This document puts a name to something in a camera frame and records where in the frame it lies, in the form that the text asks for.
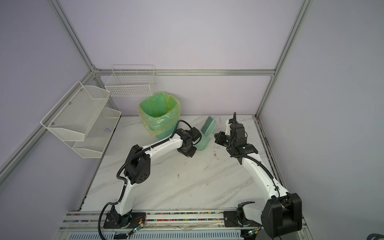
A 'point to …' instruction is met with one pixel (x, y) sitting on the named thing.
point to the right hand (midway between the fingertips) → (214, 134)
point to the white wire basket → (128, 80)
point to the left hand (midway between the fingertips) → (187, 153)
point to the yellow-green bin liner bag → (160, 112)
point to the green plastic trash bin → (160, 113)
